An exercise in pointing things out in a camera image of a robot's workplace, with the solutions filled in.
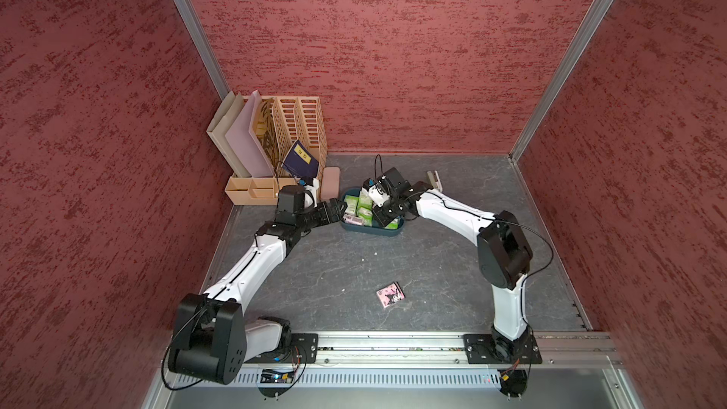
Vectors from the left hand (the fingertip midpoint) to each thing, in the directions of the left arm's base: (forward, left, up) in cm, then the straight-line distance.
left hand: (335, 212), depth 85 cm
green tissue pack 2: (+4, -9, -6) cm, 12 cm away
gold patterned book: (+30, +28, +6) cm, 42 cm away
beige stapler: (+24, -36, -13) cm, 45 cm away
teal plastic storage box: (+2, -14, -14) cm, 19 cm away
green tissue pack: (+10, -4, -8) cm, 13 cm away
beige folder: (+21, +37, +15) cm, 45 cm away
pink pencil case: (+21, +5, -11) cm, 24 cm away
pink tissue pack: (+3, -5, -10) cm, 12 cm away
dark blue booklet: (+27, +16, -5) cm, 32 cm away
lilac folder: (+23, +33, +9) cm, 41 cm away
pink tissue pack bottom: (-21, -17, -12) cm, 29 cm away
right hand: (+2, -13, -7) cm, 15 cm away
